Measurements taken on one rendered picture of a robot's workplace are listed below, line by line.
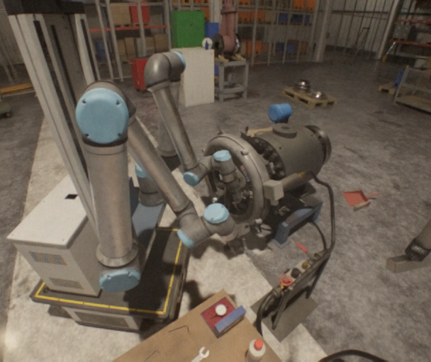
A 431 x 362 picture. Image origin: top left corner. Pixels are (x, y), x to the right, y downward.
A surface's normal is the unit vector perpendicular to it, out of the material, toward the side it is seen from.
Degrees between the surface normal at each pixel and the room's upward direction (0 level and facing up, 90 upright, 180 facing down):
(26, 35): 90
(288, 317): 0
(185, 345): 0
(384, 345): 0
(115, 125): 82
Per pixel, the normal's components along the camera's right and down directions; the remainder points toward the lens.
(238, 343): 0.00, -0.81
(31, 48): -0.07, 0.59
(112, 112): 0.36, 0.43
